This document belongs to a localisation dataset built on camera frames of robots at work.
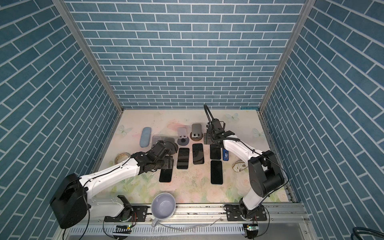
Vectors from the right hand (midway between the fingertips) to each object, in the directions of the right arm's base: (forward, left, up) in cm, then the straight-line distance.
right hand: (210, 136), depth 93 cm
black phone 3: (-20, -5, -10) cm, 23 cm away
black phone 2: (-11, +17, -11) cm, 23 cm away
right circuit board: (-44, -24, -15) cm, 52 cm away
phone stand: (-4, +35, -2) cm, 35 cm away
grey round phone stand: (+1, +18, -8) cm, 20 cm away
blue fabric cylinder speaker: (+1, +44, -7) cm, 45 cm away
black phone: (-23, +25, -10) cm, 35 cm away
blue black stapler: (-8, -10, -8) cm, 15 cm away
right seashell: (-15, -18, -7) cm, 24 cm away
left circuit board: (-50, +41, -12) cm, 66 cm away
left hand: (-18, +23, -3) cm, 30 cm away
